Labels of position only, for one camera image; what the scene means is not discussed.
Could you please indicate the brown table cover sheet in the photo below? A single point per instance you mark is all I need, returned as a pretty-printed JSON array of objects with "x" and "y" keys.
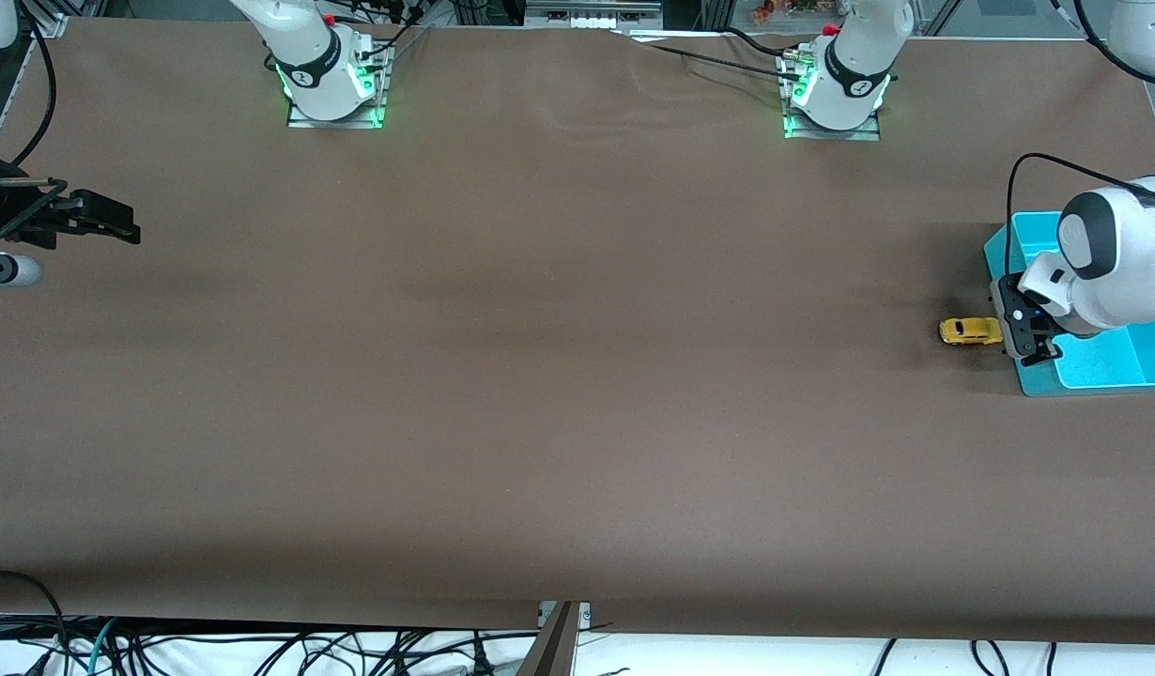
[{"x": 577, "y": 282}]

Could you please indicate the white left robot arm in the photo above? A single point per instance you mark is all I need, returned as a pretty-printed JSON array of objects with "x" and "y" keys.
[{"x": 1122, "y": 272}]

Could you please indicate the grey metal box with ports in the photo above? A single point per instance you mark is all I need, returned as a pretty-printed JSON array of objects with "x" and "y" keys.
[{"x": 592, "y": 17}]

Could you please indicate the yellow beetle toy car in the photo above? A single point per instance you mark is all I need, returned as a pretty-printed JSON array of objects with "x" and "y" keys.
[{"x": 967, "y": 330}]

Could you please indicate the turquoise plastic bin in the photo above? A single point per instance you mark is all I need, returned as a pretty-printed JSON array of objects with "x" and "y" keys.
[{"x": 1103, "y": 361}]

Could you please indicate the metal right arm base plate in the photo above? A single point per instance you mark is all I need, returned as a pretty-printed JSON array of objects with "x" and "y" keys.
[{"x": 333, "y": 123}]

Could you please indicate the small orange object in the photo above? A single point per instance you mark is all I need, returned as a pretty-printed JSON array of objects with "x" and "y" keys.
[{"x": 763, "y": 12}]

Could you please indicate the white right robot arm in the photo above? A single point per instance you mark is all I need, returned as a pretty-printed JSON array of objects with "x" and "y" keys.
[{"x": 315, "y": 66}]

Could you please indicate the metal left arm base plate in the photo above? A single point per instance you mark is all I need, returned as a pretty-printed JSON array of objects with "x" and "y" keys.
[{"x": 831, "y": 135}]

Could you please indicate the metal table bracket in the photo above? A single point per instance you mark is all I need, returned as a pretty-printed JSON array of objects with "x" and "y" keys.
[{"x": 554, "y": 648}]

